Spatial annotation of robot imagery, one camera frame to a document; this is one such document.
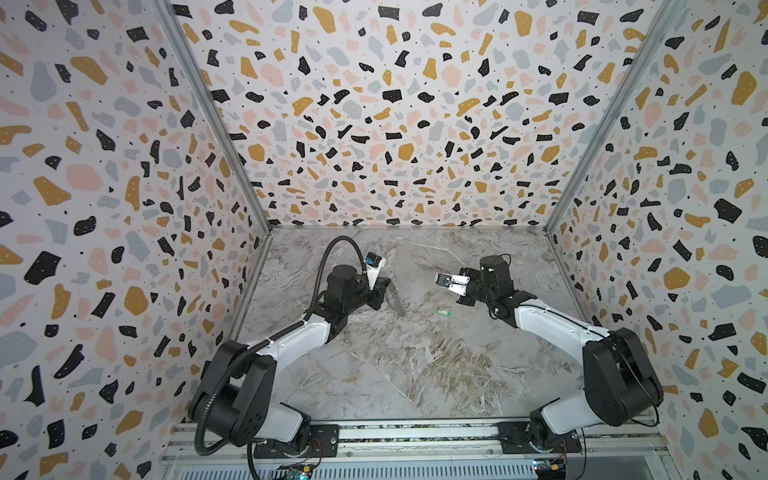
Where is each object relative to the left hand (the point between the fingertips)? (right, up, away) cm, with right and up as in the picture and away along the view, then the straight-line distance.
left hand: (393, 275), depth 84 cm
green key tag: (+17, -13, +13) cm, 25 cm away
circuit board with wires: (-22, -45, -14) cm, 52 cm away
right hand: (+17, +2, +4) cm, 18 cm away
